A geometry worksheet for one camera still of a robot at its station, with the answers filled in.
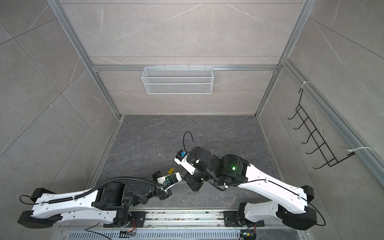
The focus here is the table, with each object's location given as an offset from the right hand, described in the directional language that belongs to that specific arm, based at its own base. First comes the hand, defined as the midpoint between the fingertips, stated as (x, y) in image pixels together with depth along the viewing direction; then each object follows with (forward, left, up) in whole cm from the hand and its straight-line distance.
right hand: (185, 176), depth 61 cm
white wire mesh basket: (+66, +6, +3) cm, 67 cm away
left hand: (+1, +3, +2) cm, 3 cm away
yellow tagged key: (+15, +11, -28) cm, 34 cm away
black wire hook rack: (+3, -58, +6) cm, 59 cm away
